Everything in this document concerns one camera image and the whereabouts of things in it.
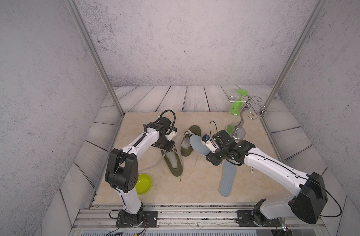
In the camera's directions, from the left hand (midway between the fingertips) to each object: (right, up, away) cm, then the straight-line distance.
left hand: (171, 148), depth 89 cm
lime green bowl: (-15, -19, -6) cm, 25 cm away
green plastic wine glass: (+42, +26, +10) cm, 51 cm away
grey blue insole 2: (+35, -14, +1) cm, 38 cm away
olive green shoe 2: (+9, 0, +9) cm, 12 cm away
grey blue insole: (+15, +4, -15) cm, 22 cm away
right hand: (+22, -2, -10) cm, 24 cm away
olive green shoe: (+1, -9, +3) cm, 9 cm away
